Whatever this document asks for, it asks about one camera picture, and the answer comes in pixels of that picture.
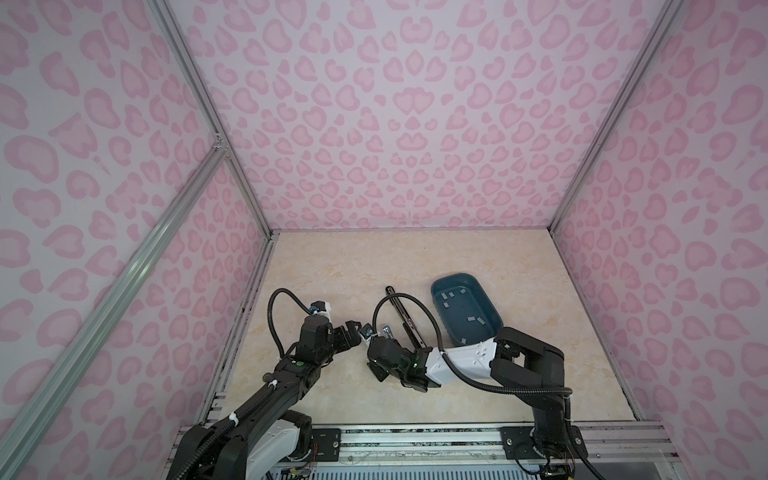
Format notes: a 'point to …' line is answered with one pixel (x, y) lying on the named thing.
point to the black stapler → (407, 322)
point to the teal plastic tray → (464, 311)
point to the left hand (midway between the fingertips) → (352, 324)
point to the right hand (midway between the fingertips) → (372, 352)
